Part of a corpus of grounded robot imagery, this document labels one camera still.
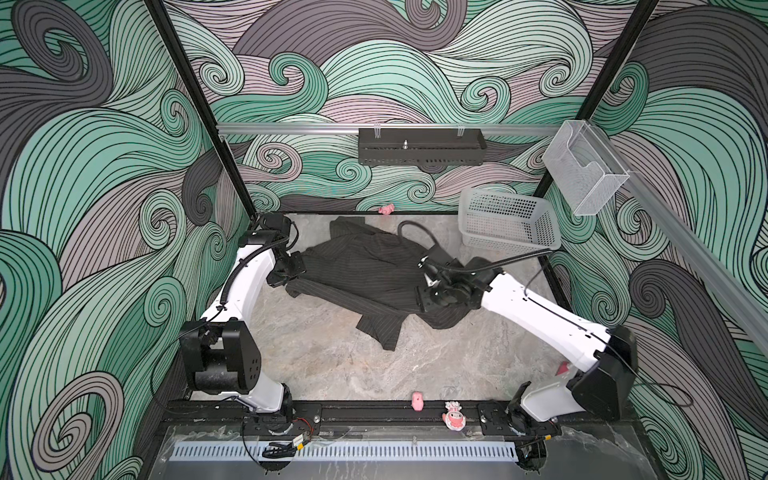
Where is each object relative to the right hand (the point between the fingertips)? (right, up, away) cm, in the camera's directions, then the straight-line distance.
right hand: (425, 300), depth 77 cm
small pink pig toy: (-9, +28, +41) cm, 51 cm away
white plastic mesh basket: (+40, +24, +41) cm, 62 cm away
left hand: (-36, +6, +6) cm, 38 cm away
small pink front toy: (-3, -25, -3) cm, 26 cm away
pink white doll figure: (+6, -28, -6) cm, 29 cm away
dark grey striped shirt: (-13, +4, +20) cm, 25 cm away
